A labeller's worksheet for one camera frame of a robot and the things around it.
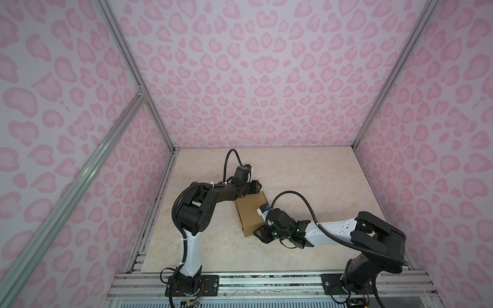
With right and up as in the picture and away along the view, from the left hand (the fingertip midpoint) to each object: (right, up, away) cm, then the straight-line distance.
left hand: (260, 187), depth 101 cm
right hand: (-2, -17, -18) cm, 24 cm away
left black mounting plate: (-20, -34, -28) cm, 49 cm away
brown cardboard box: (-6, -7, -12) cm, 16 cm away
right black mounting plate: (+27, -34, -28) cm, 51 cm away
